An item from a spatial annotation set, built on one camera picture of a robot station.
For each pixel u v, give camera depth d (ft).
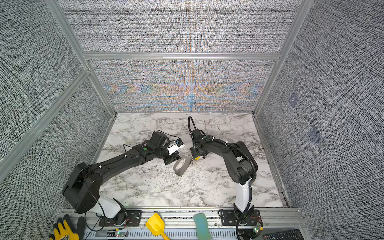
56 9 2.31
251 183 1.70
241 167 1.67
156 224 2.35
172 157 2.40
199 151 2.76
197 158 3.04
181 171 3.02
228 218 2.39
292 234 2.22
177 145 2.38
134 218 2.40
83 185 1.53
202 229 2.30
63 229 2.26
